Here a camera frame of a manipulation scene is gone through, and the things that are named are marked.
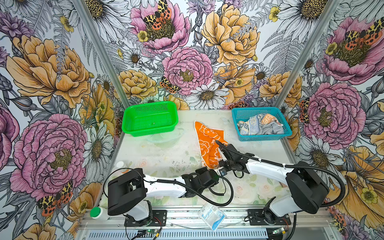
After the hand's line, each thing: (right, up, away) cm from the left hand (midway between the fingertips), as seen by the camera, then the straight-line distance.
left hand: (206, 171), depth 83 cm
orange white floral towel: (+3, +10, +15) cm, 18 cm away
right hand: (+10, 0, +5) cm, 11 cm away
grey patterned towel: (+39, +26, +22) cm, 52 cm away
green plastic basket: (-48, +29, +32) cm, 65 cm away
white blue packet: (+3, -20, -9) cm, 22 cm away
